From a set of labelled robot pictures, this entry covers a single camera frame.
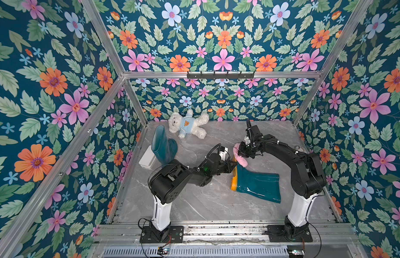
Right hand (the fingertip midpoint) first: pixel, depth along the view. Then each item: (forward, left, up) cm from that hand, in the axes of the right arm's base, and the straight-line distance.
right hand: (240, 150), depth 95 cm
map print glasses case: (+6, -39, -5) cm, 39 cm away
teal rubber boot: (-19, -12, -6) cm, 23 cm away
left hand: (-9, +2, -1) cm, 9 cm away
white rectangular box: (-7, +55, -1) cm, 55 cm away
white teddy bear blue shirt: (+20, +34, +2) cm, 39 cm away
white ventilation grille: (-49, +36, -10) cm, 62 cm away
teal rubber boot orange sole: (-7, +41, +10) cm, 43 cm away
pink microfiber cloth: (-7, 0, 0) cm, 7 cm away
